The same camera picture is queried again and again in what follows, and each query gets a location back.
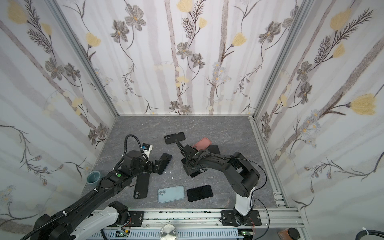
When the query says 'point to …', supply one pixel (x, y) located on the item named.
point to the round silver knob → (168, 232)
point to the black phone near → (199, 193)
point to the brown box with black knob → (291, 233)
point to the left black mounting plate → (136, 218)
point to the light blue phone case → (171, 194)
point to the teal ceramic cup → (93, 177)
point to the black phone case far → (171, 138)
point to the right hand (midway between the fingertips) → (188, 164)
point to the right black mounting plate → (228, 219)
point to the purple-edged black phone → (183, 161)
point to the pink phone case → (203, 144)
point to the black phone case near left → (141, 190)
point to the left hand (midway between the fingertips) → (153, 155)
